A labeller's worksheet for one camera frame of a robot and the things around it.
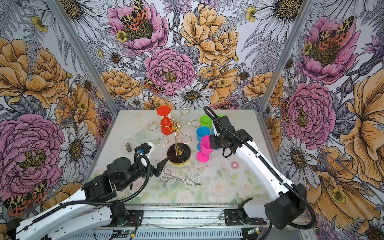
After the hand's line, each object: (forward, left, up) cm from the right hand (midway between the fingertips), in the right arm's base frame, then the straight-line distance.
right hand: (215, 145), depth 78 cm
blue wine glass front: (+15, +7, -8) cm, 18 cm away
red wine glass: (+6, +24, +9) cm, 26 cm away
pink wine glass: (+1, +6, -13) cm, 15 cm away
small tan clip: (+12, +54, -19) cm, 58 cm away
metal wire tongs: (-11, +15, -20) cm, 27 cm away
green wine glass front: (+21, +3, -5) cm, 22 cm away
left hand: (-8, +27, +5) cm, 28 cm away
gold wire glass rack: (+6, +21, -18) cm, 28 cm away
